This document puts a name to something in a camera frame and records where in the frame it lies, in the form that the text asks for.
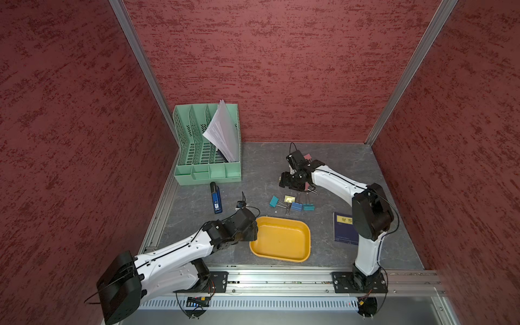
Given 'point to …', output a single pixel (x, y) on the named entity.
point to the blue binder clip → (296, 206)
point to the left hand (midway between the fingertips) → (250, 233)
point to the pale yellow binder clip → (289, 199)
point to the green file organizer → (198, 161)
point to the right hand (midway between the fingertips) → (285, 187)
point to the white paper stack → (221, 133)
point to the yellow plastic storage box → (284, 238)
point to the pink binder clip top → (307, 156)
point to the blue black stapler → (216, 197)
